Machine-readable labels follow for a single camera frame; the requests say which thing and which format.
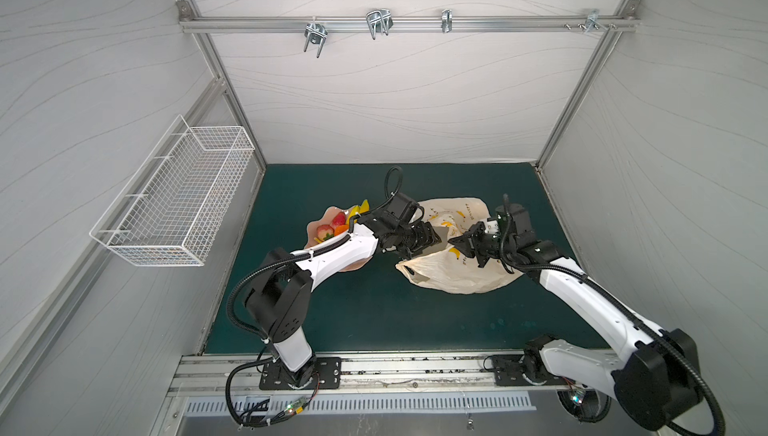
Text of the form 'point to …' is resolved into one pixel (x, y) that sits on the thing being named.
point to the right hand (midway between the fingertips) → (451, 231)
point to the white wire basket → (172, 209)
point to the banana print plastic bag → (444, 265)
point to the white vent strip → (236, 406)
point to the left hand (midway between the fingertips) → (440, 241)
